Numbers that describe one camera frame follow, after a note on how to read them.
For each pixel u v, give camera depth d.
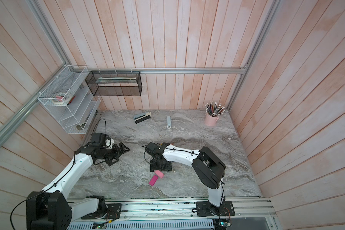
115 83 1.02
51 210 0.39
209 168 0.50
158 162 0.71
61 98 0.73
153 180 0.85
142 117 1.11
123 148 0.76
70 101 0.75
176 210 0.75
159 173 0.85
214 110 1.07
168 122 1.08
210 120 1.07
